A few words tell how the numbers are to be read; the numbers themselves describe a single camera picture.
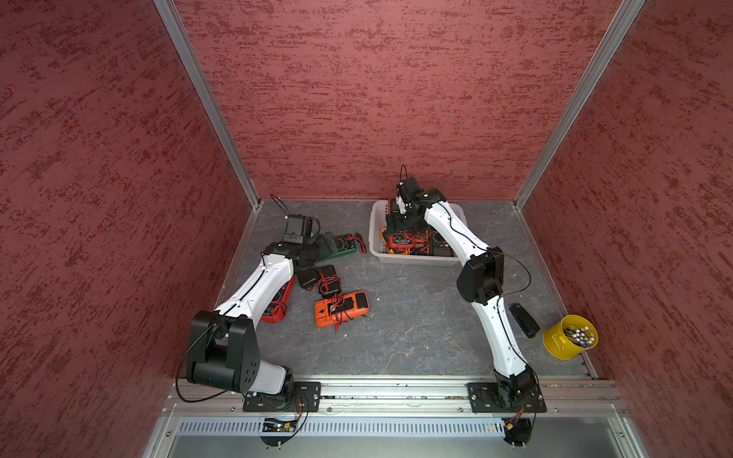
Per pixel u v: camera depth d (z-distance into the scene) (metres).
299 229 0.67
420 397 0.76
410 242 0.95
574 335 0.69
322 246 0.79
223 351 0.43
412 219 0.82
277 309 0.84
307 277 0.91
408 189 0.80
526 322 0.85
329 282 0.92
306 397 0.76
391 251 1.00
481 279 0.62
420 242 1.00
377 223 1.01
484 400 0.73
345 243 1.04
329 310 0.85
